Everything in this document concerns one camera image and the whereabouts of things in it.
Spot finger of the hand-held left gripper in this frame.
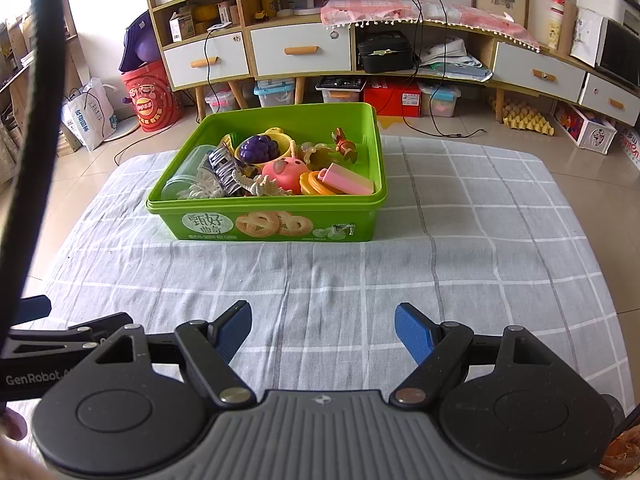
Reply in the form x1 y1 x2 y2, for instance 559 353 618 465
0 312 133 361
17 296 53 328

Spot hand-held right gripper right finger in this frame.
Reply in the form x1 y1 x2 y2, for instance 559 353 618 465
390 303 553 408

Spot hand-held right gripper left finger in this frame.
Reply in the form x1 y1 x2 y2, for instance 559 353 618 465
94 300 258 407

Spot green plastic box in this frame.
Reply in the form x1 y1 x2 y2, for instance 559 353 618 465
145 101 390 243

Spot beige starfish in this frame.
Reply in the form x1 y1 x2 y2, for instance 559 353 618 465
231 169 293 197

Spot pink sticky note block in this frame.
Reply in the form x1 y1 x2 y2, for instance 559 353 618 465
317 162 375 196

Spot pink jellyfish toy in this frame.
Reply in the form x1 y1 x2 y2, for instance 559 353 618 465
261 156 310 192

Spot clear cotton swab container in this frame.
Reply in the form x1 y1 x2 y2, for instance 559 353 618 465
161 144 226 201

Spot orange ring toy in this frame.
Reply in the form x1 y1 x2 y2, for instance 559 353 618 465
299 170 338 197

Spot purple toy grapes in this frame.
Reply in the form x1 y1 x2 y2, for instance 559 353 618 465
237 134 281 165

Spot yellow toy bucket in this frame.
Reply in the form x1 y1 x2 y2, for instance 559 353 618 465
235 127 297 166

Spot brown octopus toy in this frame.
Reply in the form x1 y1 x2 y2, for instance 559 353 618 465
298 141 333 168

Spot person's left forearm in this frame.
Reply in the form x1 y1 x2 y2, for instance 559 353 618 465
0 440 43 480

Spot person's left hand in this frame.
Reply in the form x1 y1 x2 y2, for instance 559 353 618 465
0 407 28 442

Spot grey checked bedsheet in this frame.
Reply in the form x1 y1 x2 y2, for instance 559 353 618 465
17 135 633 411

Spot white round base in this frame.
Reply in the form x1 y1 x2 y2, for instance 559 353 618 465
102 120 142 143

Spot white shopping bag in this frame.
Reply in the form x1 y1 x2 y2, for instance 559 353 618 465
61 77 118 152

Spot wooden bookshelf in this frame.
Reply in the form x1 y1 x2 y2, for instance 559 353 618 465
0 10 83 183

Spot grey round object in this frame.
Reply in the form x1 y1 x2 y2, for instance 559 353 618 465
602 394 626 426

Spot clear storage box pink contents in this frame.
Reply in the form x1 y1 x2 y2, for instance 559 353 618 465
204 87 240 115

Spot dark printed lid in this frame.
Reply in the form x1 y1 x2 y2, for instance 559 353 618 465
597 402 640 480

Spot red printed bucket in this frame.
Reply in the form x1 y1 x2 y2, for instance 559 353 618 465
121 60 183 133

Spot red cardboard box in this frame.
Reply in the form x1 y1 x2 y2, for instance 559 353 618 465
363 80 422 118

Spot yellow egg trays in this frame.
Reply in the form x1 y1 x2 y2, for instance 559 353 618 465
502 97 556 136

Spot clear storage box blue lid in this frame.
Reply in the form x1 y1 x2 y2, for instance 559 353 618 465
253 79 296 108

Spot clear storage box white lid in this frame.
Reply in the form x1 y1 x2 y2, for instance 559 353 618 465
316 76 365 106

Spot white printed box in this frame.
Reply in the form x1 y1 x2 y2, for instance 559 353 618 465
554 101 618 155

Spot black case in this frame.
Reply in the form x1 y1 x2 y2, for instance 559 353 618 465
357 30 418 73

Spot stack of papers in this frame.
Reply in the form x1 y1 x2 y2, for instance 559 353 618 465
417 36 493 82

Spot purple bag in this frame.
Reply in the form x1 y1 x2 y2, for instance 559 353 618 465
118 10 165 73

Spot red white printed carton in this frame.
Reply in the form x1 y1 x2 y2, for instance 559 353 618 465
617 125 640 166

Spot small cardboard box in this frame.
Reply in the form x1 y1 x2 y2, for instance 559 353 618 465
169 10 196 43

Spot long wooden cabinet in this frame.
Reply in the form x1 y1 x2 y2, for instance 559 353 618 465
140 0 640 126

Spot pink tasselled cloth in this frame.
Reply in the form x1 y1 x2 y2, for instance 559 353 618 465
320 0 542 53

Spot black white microwave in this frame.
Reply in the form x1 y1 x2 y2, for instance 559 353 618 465
595 17 640 86

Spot red white tube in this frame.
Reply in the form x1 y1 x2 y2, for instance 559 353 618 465
547 0 568 51

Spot white appliance box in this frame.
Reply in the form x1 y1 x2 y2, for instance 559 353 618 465
575 0 640 26

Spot black strap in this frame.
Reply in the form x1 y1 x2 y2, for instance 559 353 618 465
0 0 67 333

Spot white drawer orange handle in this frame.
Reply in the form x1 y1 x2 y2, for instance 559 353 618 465
492 40 587 96
162 31 251 92
580 74 640 126
249 22 353 78

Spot black power cable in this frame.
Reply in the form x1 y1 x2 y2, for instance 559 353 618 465
112 27 226 166

